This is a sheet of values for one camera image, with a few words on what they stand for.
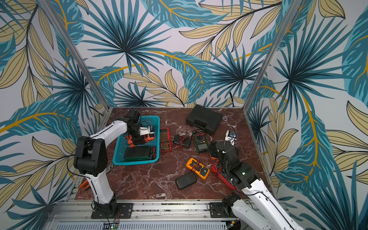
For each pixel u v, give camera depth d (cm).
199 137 98
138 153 89
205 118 107
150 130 86
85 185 81
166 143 95
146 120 86
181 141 95
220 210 74
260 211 45
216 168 82
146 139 92
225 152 50
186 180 80
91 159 50
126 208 74
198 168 84
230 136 61
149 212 74
